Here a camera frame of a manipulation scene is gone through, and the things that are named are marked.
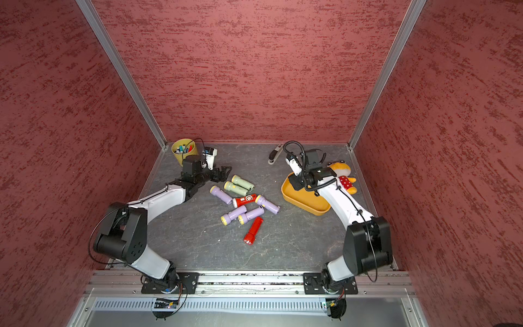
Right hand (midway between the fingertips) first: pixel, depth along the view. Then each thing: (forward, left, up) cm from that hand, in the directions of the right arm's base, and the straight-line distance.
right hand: (296, 180), depth 88 cm
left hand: (+7, +33, +1) cm, 34 cm away
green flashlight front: (+3, +29, -10) cm, 31 cm away
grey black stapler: (+26, +8, -10) cm, 29 cm away
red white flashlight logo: (-4, +25, -10) cm, 27 cm away
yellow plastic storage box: (-3, -5, -14) cm, 15 cm away
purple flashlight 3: (-13, +32, -10) cm, 36 cm away
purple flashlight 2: (-7, +11, -11) cm, 17 cm away
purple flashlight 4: (-13, +24, -10) cm, 29 cm away
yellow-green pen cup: (+23, +57, -1) cm, 61 cm away
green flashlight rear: (+8, +28, -10) cm, 31 cm away
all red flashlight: (-20, +21, -11) cm, 31 cm away
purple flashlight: (+1, +37, -11) cm, 39 cm away
